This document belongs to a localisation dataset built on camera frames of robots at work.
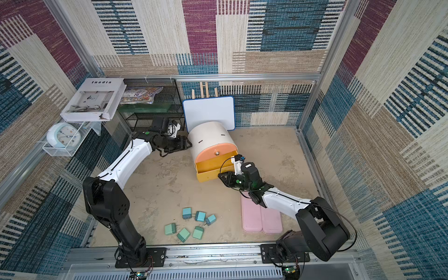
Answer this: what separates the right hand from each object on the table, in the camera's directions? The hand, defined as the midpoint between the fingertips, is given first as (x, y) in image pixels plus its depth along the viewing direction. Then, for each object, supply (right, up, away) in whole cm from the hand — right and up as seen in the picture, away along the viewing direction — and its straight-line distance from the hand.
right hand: (219, 174), depth 83 cm
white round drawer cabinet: (-6, +20, +8) cm, 22 cm away
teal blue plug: (-16, -19, +1) cm, 24 cm away
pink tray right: (+24, -21, -2) cm, 32 cm away
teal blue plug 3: (-4, -20, -3) cm, 21 cm away
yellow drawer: (-5, +2, +3) cm, 6 cm away
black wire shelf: (-31, +39, +22) cm, 55 cm away
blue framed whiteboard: (0, +34, +20) cm, 40 cm away
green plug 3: (-9, -25, -4) cm, 27 cm away
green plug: (-22, -24, -4) cm, 32 cm away
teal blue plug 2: (-9, -19, 0) cm, 21 cm away
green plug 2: (-16, -26, -6) cm, 31 cm away
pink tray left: (+15, -18, 0) cm, 24 cm away
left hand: (-16, +14, +4) cm, 22 cm away
